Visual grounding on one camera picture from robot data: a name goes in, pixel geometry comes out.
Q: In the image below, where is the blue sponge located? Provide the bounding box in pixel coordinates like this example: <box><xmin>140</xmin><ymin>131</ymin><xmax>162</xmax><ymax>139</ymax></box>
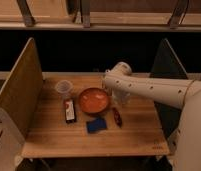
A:
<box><xmin>86</xmin><ymin>117</ymin><xmax>107</xmax><ymax>133</ymax></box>

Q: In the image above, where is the orange bowl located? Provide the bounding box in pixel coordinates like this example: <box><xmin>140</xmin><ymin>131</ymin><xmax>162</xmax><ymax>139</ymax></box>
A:
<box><xmin>78</xmin><ymin>88</ymin><xmax>110</xmax><ymax>114</ymax></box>

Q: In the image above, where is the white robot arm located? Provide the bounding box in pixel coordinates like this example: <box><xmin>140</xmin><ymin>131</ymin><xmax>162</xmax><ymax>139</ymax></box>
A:
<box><xmin>103</xmin><ymin>62</ymin><xmax>201</xmax><ymax>171</ymax></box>

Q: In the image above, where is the clear plastic cup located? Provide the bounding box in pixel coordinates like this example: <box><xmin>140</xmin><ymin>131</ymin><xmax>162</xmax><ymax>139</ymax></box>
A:
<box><xmin>55</xmin><ymin>80</ymin><xmax>73</xmax><ymax>99</ymax></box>

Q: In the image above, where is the dark snack bar packet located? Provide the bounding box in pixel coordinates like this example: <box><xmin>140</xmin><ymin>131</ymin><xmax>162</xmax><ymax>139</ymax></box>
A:
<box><xmin>64</xmin><ymin>99</ymin><xmax>76</xmax><ymax>123</ymax></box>

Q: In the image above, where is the left wooden side panel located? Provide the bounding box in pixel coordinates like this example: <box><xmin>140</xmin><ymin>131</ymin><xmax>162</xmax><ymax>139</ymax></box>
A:
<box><xmin>0</xmin><ymin>38</ymin><xmax>43</xmax><ymax>141</ymax></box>

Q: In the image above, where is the right dark side panel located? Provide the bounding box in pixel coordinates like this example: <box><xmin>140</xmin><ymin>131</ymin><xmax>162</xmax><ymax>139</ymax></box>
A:
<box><xmin>150</xmin><ymin>38</ymin><xmax>188</xmax><ymax>138</ymax></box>

